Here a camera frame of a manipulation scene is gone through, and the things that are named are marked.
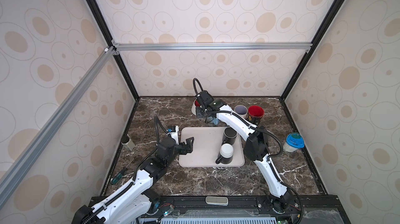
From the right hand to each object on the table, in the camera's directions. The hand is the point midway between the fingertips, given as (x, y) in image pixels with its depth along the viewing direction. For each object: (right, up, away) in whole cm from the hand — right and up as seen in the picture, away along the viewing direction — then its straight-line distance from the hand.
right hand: (199, 112), depth 95 cm
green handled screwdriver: (-42, -34, -14) cm, 56 cm away
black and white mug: (+15, -21, -13) cm, 29 cm away
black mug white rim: (+17, -13, -8) cm, 23 cm away
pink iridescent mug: (+27, +1, +4) cm, 28 cm away
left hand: (-4, -13, -16) cm, 21 cm away
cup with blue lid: (+53, -16, -9) cm, 56 cm away
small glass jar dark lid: (-40, -17, -8) cm, 44 cm away
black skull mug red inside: (+35, -1, +2) cm, 35 cm away
